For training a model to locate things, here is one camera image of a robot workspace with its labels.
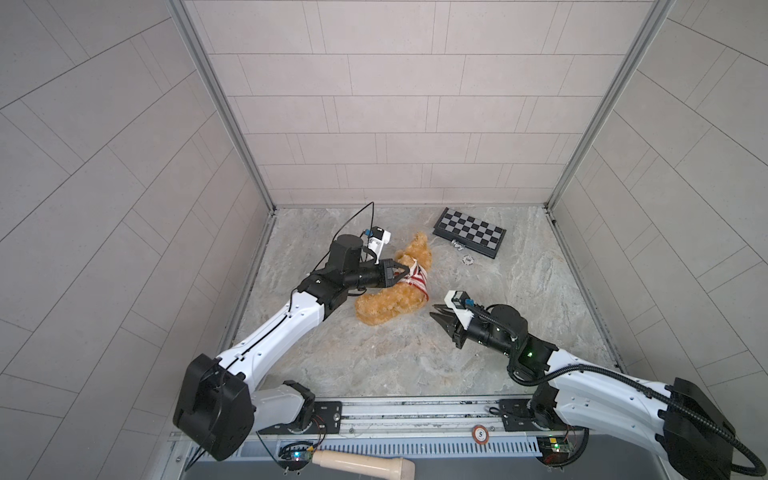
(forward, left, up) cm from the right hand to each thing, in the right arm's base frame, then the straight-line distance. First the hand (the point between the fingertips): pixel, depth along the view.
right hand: (433, 315), depth 73 cm
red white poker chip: (-23, -9, -15) cm, 29 cm away
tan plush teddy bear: (+3, +8, +4) cm, 9 cm away
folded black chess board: (+35, -20, -11) cm, 42 cm away
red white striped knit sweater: (+8, +3, +6) cm, 10 cm away
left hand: (+8, +4, +8) cm, 12 cm away
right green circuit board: (-27, -25, -16) cm, 40 cm away
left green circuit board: (-25, +33, -12) cm, 43 cm away
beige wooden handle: (-28, +14, -12) cm, 34 cm away
